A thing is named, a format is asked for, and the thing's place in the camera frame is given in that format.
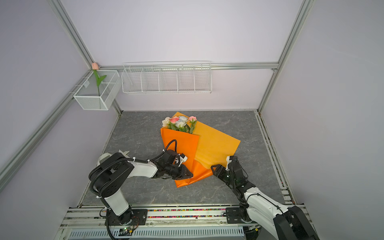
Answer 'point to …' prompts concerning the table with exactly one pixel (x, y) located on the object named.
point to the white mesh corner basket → (110, 89)
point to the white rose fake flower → (181, 122)
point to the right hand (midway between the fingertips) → (214, 169)
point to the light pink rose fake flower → (192, 119)
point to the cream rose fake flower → (165, 121)
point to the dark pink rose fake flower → (174, 119)
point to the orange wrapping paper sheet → (205, 147)
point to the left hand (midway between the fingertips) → (191, 178)
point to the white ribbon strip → (124, 152)
